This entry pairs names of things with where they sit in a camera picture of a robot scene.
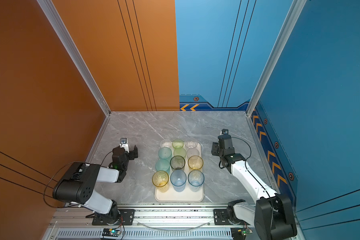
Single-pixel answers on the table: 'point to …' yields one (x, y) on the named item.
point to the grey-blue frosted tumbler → (178, 179)
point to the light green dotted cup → (179, 152)
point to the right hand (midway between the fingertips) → (216, 145)
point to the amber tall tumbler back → (160, 179)
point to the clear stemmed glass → (191, 144)
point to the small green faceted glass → (177, 143)
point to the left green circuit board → (111, 232)
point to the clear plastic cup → (193, 152)
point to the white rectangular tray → (185, 196)
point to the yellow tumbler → (195, 162)
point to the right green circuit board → (240, 233)
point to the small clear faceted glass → (165, 143)
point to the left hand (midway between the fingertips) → (127, 145)
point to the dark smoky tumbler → (177, 162)
